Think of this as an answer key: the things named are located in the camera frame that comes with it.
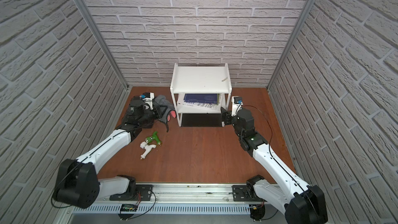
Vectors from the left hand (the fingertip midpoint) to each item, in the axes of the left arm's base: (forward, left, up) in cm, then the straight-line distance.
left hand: (162, 104), depth 83 cm
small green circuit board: (-45, +13, -23) cm, 52 cm away
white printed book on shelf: (+1, -25, -2) cm, 25 cm away
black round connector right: (-47, -48, -20) cm, 70 cm away
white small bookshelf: (+6, -13, +13) cm, 19 cm away
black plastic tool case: (-15, +9, +11) cm, 21 cm away
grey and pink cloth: (-5, -5, +1) cm, 7 cm away
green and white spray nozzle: (-13, +8, -20) cm, 25 cm away
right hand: (-5, -37, +4) cm, 37 cm away
